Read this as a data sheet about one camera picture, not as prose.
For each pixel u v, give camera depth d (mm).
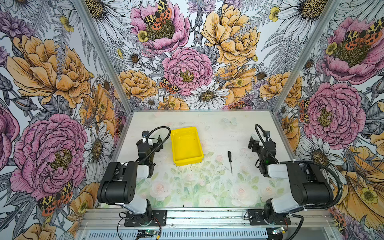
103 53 876
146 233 708
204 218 761
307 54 890
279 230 715
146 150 709
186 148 965
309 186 452
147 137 780
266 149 786
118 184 455
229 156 965
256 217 741
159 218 745
